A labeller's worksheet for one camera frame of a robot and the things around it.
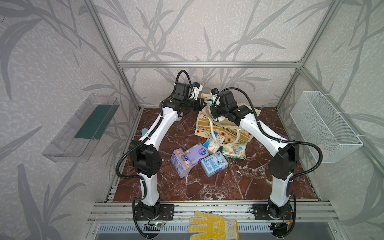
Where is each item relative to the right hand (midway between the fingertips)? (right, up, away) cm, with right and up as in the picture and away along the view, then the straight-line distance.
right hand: (212, 106), depth 85 cm
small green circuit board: (-28, -58, -14) cm, 66 cm away
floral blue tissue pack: (+3, -23, +14) cm, 27 cm away
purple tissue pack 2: (-10, -28, +4) cm, 30 cm away
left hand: (-3, +1, -4) cm, 5 cm away
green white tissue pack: (+3, -7, -5) cm, 10 cm away
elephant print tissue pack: (+14, -27, +4) cm, 31 cm away
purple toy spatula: (+52, -19, +19) cm, 59 cm away
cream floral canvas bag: (+13, -16, +8) cm, 22 cm away
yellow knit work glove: (+1, -59, -16) cm, 61 cm away
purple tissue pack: (-18, -31, -4) cm, 36 cm away
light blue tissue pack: (+1, -33, -1) cm, 33 cm away
